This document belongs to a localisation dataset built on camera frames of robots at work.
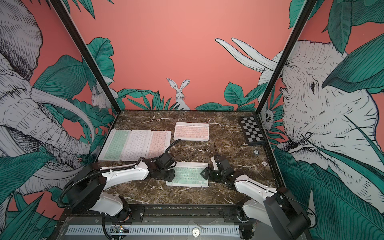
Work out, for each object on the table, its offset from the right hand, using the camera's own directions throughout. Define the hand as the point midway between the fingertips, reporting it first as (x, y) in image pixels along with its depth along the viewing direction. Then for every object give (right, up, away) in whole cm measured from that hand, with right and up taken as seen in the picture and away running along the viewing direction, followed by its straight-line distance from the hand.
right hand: (202, 172), depth 85 cm
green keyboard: (-8, -2, +3) cm, 9 cm away
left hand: (-17, -2, +2) cm, 17 cm away
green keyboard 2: (-59, +12, +13) cm, 62 cm away
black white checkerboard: (+36, +23, +20) cm, 47 cm away
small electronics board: (-40, -23, -15) cm, 48 cm away
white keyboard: (-44, +14, +14) cm, 48 cm away
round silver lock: (-4, -23, -15) cm, 28 cm away
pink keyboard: (-30, +15, +16) cm, 37 cm away
